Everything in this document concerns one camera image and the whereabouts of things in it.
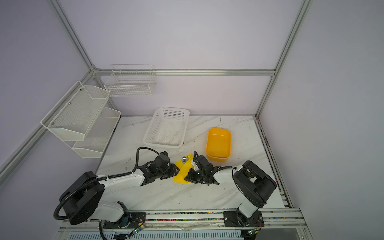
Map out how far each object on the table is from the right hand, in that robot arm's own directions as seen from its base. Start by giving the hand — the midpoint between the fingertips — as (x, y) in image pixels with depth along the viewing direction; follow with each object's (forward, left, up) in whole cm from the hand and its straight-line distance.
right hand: (184, 179), depth 85 cm
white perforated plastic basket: (+40, +16, 0) cm, 43 cm away
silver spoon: (+13, +1, 0) cm, 13 cm away
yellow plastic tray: (+25, -22, 0) cm, 33 cm away
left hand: (+4, +4, +2) cm, 6 cm away
